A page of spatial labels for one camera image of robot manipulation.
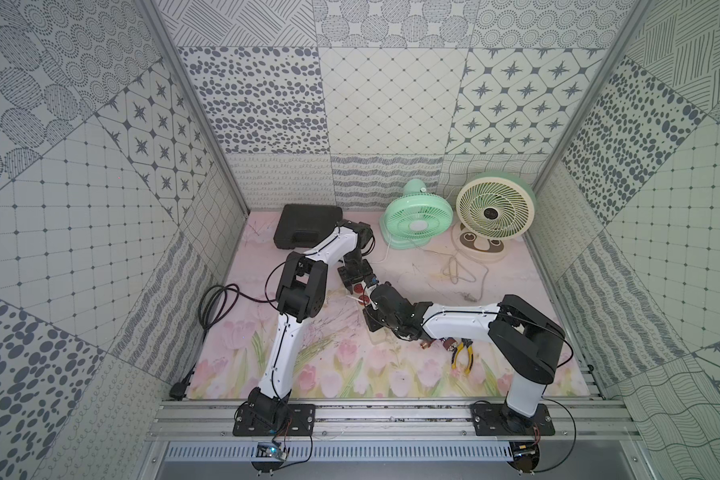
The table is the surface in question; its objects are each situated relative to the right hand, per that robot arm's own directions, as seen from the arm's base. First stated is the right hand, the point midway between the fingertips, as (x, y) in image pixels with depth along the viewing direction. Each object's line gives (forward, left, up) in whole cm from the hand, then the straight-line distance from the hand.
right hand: (369, 310), depth 90 cm
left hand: (+10, +3, -3) cm, 11 cm away
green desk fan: (+24, -14, +17) cm, 32 cm away
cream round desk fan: (+24, -38, +21) cm, 49 cm away
